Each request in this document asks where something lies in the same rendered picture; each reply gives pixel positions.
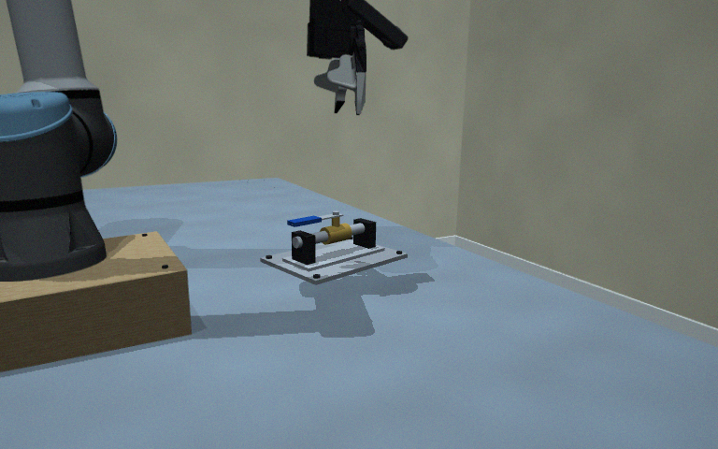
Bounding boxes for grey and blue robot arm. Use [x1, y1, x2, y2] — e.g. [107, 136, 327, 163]
[0, 0, 408, 282]

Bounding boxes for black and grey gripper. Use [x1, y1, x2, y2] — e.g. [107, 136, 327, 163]
[307, 0, 366, 115]

